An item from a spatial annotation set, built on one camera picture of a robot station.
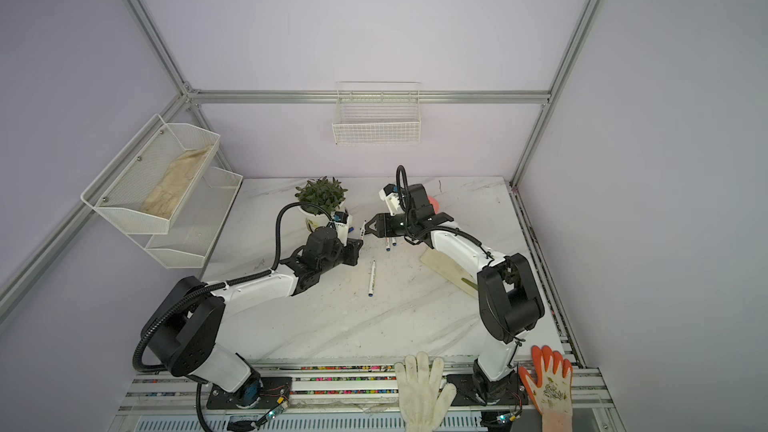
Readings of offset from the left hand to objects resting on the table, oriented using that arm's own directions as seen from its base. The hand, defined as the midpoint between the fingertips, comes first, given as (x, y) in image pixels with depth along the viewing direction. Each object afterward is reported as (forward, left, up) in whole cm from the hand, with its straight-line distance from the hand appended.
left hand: (360, 242), depth 88 cm
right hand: (+2, -3, +6) cm, 7 cm away
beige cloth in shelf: (+1, +49, +17) cm, 52 cm away
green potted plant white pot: (+15, +11, +5) cm, 19 cm away
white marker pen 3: (+7, -10, -10) cm, 17 cm away
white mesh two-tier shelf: (+1, +54, -1) cm, 54 cm away
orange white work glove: (-37, -50, -11) cm, 63 cm away
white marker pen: (-6, -3, -11) cm, 13 cm away
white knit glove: (-39, -18, -12) cm, 44 cm away
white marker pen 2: (+5, -8, -12) cm, 15 cm away
